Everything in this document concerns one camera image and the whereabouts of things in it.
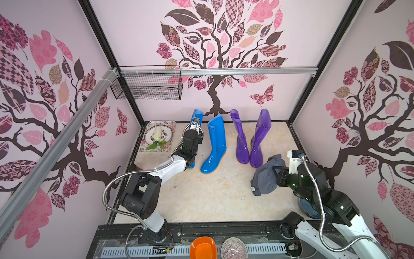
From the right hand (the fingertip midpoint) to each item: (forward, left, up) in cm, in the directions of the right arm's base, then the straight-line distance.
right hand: (274, 166), depth 67 cm
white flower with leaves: (+37, +63, -21) cm, 77 cm away
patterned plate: (+42, +59, -25) cm, 76 cm away
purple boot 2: (+23, -1, 0) cm, 24 cm away
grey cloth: (-4, +4, -4) cm, 7 cm away
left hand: (+27, +36, -4) cm, 45 cm away
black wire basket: (+54, +64, +9) cm, 84 cm away
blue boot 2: (+40, +35, -5) cm, 54 cm away
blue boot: (+22, +23, -13) cm, 35 cm away
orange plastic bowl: (-26, +31, -26) cm, 48 cm away
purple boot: (+22, +7, -22) cm, 32 cm away
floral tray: (+30, +57, -25) cm, 69 cm away
